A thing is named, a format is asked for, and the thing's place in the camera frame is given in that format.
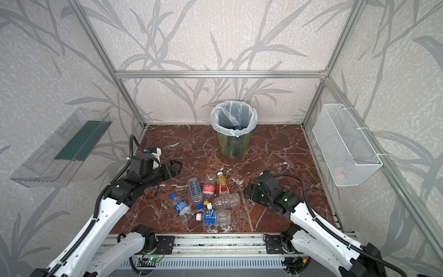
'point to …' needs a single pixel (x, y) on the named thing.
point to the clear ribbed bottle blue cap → (196, 192)
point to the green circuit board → (152, 259)
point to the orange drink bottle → (222, 187)
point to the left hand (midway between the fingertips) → (178, 162)
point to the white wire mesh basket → (350, 158)
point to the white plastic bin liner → (233, 118)
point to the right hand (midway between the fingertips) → (248, 188)
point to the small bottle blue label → (236, 127)
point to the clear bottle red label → (209, 188)
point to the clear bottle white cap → (225, 201)
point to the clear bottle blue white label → (217, 217)
